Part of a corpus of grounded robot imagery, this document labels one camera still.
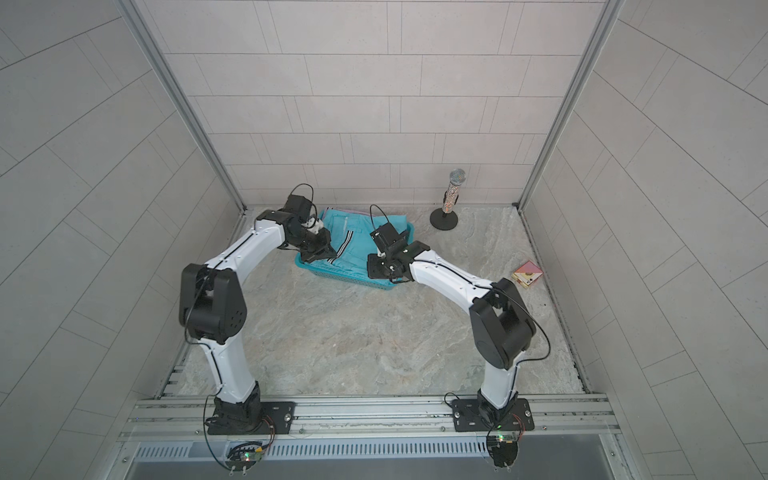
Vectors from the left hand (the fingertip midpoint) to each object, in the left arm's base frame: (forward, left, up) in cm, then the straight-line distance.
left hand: (341, 247), depth 91 cm
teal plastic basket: (-9, -2, 0) cm, 9 cm away
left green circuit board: (-51, +16, -10) cm, 54 cm away
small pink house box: (-3, -60, -9) cm, 61 cm away
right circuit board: (-49, -42, -11) cm, 65 cm away
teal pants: (+5, -2, +1) cm, 6 cm away
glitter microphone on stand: (+20, -35, -8) cm, 41 cm away
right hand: (-7, -9, -1) cm, 12 cm away
